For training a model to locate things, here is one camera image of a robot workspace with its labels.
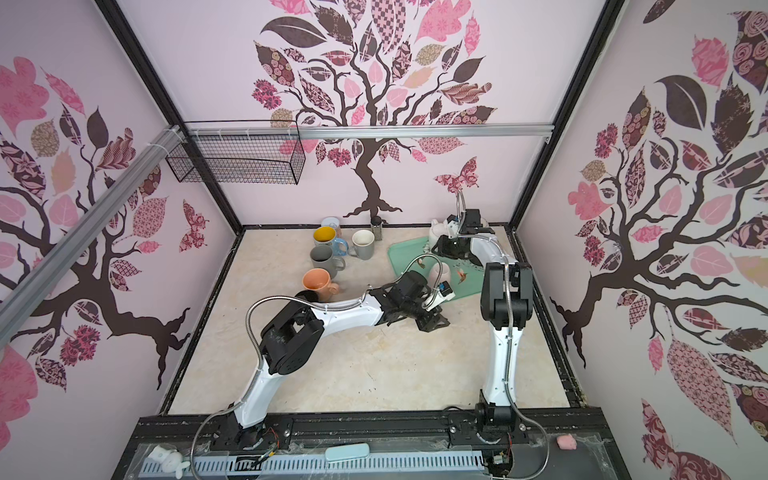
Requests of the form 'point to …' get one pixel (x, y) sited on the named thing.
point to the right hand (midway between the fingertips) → (439, 246)
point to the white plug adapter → (169, 457)
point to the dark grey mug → (322, 257)
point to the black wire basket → (249, 152)
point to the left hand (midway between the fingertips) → (443, 317)
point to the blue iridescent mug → (340, 246)
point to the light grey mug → (363, 241)
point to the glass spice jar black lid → (377, 228)
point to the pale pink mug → (435, 271)
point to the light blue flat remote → (346, 451)
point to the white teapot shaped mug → (438, 229)
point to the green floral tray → (467, 277)
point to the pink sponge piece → (566, 442)
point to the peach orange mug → (318, 280)
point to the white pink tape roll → (330, 221)
